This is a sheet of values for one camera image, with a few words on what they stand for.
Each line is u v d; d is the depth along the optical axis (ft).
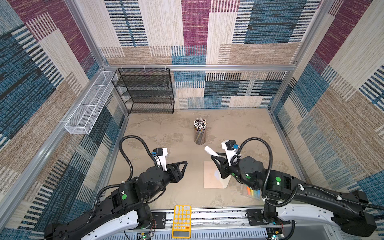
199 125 2.86
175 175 1.83
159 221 2.40
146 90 3.61
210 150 2.15
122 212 1.52
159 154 1.92
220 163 1.89
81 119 3.00
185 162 2.08
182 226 2.33
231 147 1.75
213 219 2.48
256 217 2.43
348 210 1.36
